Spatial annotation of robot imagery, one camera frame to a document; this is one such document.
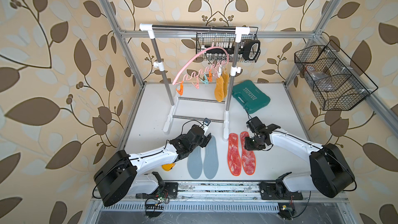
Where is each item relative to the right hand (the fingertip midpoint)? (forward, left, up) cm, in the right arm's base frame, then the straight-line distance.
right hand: (248, 147), depth 87 cm
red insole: (-7, +9, -2) cm, 11 cm away
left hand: (+6, +24, +10) cm, 27 cm away
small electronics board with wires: (-30, -12, -3) cm, 32 cm away
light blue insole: (-8, +30, -1) cm, 31 cm away
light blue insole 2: (-6, +21, -1) cm, 22 cm away
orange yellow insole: (+28, +15, +16) cm, 36 cm away
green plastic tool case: (+35, -8, +3) cm, 36 cm away
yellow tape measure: (-10, +44, +1) cm, 45 cm away
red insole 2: (-8, +1, -1) cm, 8 cm away
